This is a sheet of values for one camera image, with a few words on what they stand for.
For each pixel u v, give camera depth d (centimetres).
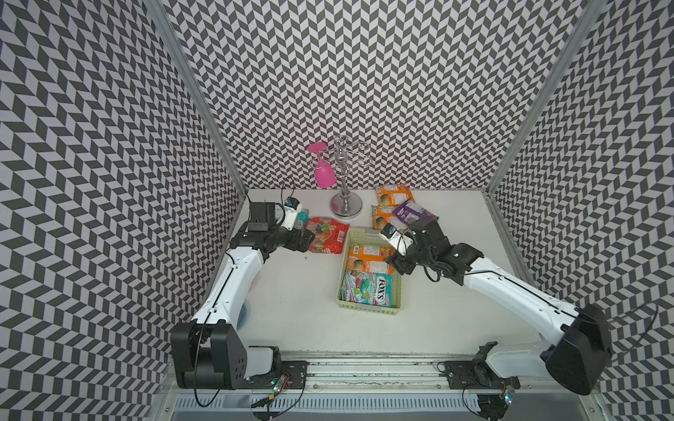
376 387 72
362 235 99
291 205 73
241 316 80
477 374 65
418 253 69
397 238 68
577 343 38
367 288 84
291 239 72
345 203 112
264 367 61
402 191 116
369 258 95
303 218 107
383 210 109
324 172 105
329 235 98
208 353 40
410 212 108
